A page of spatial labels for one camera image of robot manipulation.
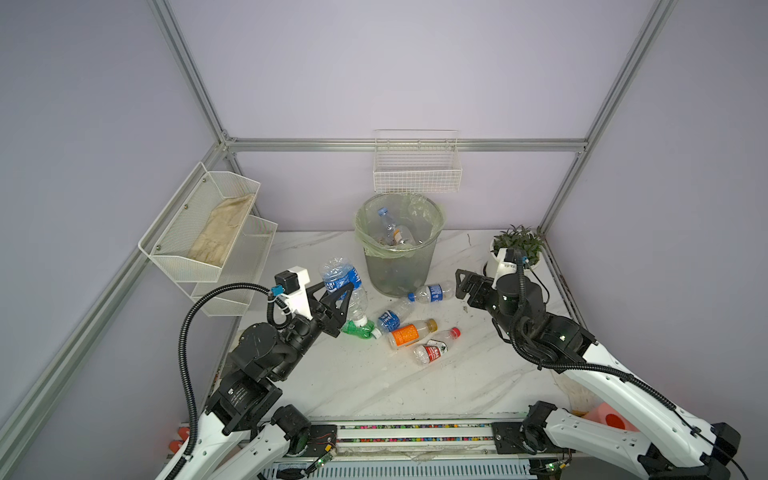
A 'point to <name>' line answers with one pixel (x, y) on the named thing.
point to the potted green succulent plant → (521, 238)
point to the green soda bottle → (359, 326)
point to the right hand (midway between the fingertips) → (467, 274)
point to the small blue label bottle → (387, 322)
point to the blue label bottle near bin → (434, 293)
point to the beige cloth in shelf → (215, 239)
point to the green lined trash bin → (399, 270)
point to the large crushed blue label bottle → (397, 231)
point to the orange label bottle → (410, 334)
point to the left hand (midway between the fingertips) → (344, 283)
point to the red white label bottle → (434, 348)
